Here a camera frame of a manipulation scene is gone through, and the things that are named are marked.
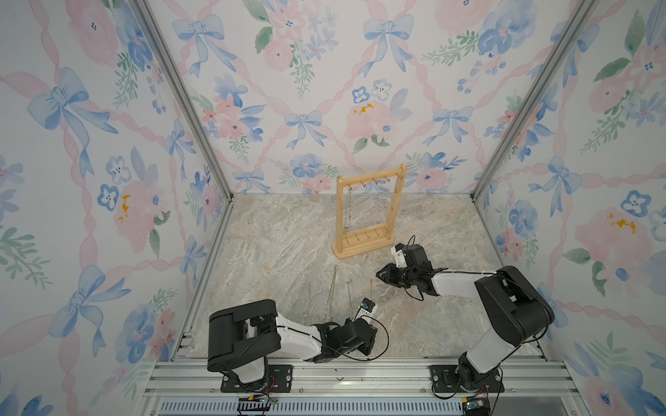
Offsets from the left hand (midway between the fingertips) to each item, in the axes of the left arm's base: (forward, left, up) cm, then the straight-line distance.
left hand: (379, 331), depth 81 cm
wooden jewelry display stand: (+34, 0, +2) cm, 34 cm away
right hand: (+20, -2, 0) cm, 20 cm away
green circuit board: (-18, -25, -4) cm, 31 cm away
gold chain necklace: (+17, +10, -1) cm, 20 cm away
